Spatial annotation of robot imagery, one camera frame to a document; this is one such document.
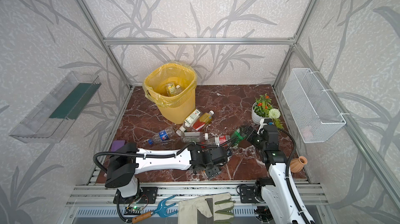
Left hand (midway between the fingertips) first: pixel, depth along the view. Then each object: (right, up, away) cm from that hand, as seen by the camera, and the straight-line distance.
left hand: (217, 161), depth 78 cm
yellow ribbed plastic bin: (-22, +24, +11) cm, 34 cm away
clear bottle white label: (-25, +38, +24) cm, 51 cm away
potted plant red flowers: (+27, +26, +11) cm, 39 cm away
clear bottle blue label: (-31, +10, +13) cm, 36 cm away
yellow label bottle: (-28, +38, +18) cm, 50 cm away
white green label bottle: (-16, +18, +17) cm, 30 cm away
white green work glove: (-1, -18, -8) cm, 20 cm away
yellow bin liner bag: (-35, +43, +11) cm, 57 cm away
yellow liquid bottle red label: (-7, +19, +18) cm, 27 cm away
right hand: (+16, +17, +4) cm, 24 cm away
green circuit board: (-38, -19, -7) cm, 43 cm away
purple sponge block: (-58, +5, +11) cm, 59 cm away
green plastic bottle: (+12, +8, +15) cm, 21 cm away
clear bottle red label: (+3, +9, +7) cm, 12 cm away
